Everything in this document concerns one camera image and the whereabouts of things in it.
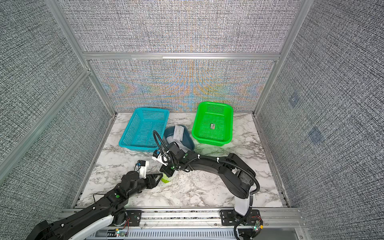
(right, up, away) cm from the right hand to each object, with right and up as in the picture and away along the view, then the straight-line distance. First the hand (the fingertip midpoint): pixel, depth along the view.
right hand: (160, 167), depth 83 cm
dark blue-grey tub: (+14, +15, +21) cm, 29 cm away
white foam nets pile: (+8, +15, +17) cm, 24 cm away
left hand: (+1, -4, -1) cm, 4 cm away
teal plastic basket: (-20, +17, +23) cm, 35 cm away
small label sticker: (+33, +23, +27) cm, 48 cm away
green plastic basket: (+41, +32, +35) cm, 62 cm away
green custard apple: (+3, -6, -3) cm, 7 cm away
